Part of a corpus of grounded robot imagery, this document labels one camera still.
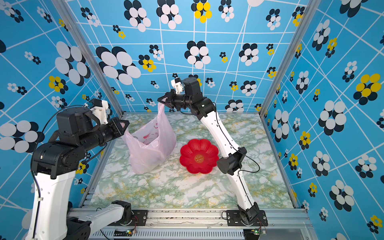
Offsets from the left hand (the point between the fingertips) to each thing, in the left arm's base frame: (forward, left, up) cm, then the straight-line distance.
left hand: (130, 120), depth 57 cm
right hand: (+15, -8, -2) cm, 17 cm away
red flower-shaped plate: (+8, -28, -44) cm, 52 cm away
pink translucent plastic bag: (-4, -8, -12) cm, 14 cm away
